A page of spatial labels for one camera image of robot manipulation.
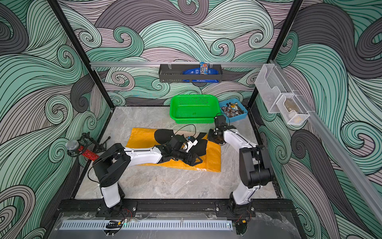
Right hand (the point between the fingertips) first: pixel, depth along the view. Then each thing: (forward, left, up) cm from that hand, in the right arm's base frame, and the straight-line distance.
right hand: (213, 137), depth 94 cm
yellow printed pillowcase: (-7, +3, -5) cm, 10 cm away
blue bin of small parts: (+30, -21, -6) cm, 37 cm away
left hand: (-15, +10, +2) cm, 18 cm away
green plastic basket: (+31, +12, -6) cm, 34 cm away
